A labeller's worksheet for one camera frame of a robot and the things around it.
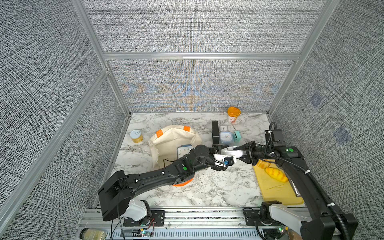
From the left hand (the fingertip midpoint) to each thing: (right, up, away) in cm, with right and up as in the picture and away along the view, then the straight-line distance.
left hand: (231, 150), depth 69 cm
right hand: (+2, +1, +3) cm, 4 cm away
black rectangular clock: (-2, +7, +32) cm, 32 cm away
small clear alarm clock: (+5, +10, +39) cm, 40 cm away
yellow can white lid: (-55, +4, +31) cm, 64 cm away
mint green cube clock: (+12, +5, +31) cm, 34 cm away
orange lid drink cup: (+11, +21, +39) cm, 45 cm away
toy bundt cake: (+24, -12, +20) cm, 33 cm away
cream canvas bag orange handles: (-36, -1, +24) cm, 43 cm away
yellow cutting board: (+26, -24, +14) cm, 39 cm away
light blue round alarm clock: (+5, +3, +34) cm, 34 cm away
